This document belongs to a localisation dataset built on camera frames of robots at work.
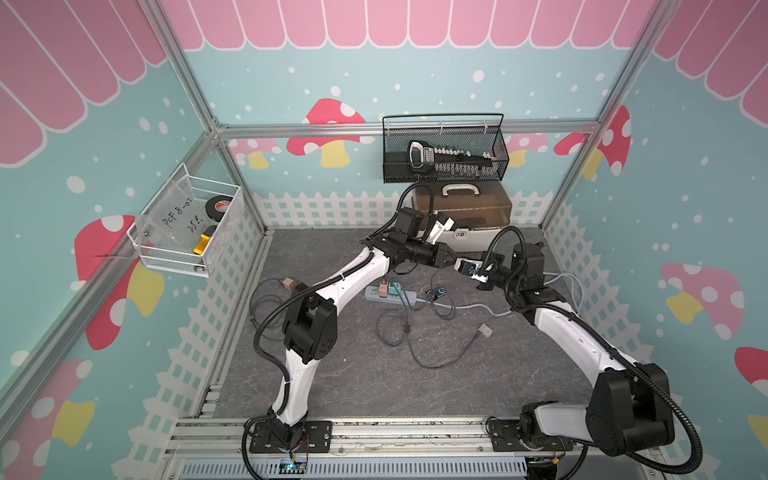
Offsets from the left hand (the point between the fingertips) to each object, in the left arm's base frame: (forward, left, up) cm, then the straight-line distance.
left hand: (458, 264), depth 81 cm
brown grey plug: (+6, +53, -19) cm, 56 cm away
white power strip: (+3, +25, -20) cm, 32 cm away
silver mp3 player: (-9, -11, -21) cm, 26 cm away
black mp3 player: (+3, +6, -20) cm, 21 cm away
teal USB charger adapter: (0, +18, -13) cm, 22 cm away
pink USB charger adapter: (+1, +21, -16) cm, 26 cm away
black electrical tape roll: (+10, +66, +11) cm, 67 cm away
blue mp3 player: (+5, +2, -22) cm, 22 cm away
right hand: (+3, -3, 0) cm, 5 cm away
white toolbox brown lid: (+22, -8, +1) cm, 23 cm away
